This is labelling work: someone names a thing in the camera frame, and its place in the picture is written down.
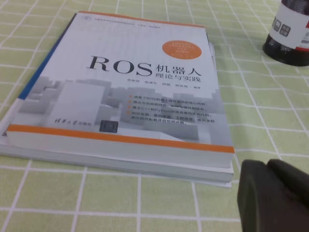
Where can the white ROS textbook orange stripes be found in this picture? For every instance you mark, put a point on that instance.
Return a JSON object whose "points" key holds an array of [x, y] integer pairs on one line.
{"points": [[128, 89]]}

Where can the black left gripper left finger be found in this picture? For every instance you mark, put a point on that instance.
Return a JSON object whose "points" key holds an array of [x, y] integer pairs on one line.
{"points": [[266, 204]]}

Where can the white book under ROS textbook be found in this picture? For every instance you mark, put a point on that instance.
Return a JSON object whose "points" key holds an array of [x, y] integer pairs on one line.
{"points": [[214, 167]]}

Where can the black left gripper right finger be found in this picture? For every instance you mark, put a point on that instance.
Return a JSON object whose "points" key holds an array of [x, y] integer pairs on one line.
{"points": [[293, 178]]}

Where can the black mesh pen holder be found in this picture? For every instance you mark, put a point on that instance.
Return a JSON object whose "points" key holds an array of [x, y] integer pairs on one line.
{"points": [[288, 37]]}

